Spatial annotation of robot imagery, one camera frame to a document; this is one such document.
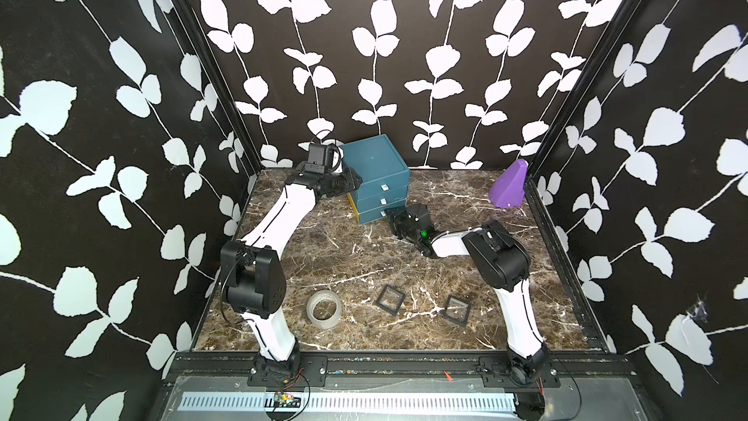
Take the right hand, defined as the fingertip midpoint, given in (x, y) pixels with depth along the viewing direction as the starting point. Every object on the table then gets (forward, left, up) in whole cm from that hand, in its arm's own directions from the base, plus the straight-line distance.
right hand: (380, 208), depth 99 cm
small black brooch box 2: (-32, -24, -8) cm, 40 cm away
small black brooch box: (-29, -4, -8) cm, 30 cm away
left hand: (0, +6, +16) cm, 17 cm away
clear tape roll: (-32, +16, -7) cm, 37 cm away
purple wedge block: (+7, -46, +1) cm, 46 cm away
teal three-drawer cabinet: (+1, -2, +15) cm, 15 cm away
